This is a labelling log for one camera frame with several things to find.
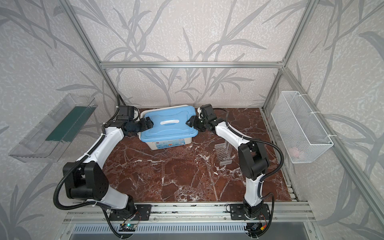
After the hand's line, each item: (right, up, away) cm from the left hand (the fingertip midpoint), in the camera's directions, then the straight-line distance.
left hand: (150, 120), depth 87 cm
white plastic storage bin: (+4, -16, +6) cm, 17 cm away
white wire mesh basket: (+73, -7, -25) cm, 77 cm away
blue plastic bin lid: (+11, -2, +2) cm, 12 cm away
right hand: (+23, 0, +2) cm, 23 cm away
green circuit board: (-5, -52, -16) cm, 55 cm away
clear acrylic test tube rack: (+45, -20, +7) cm, 49 cm away
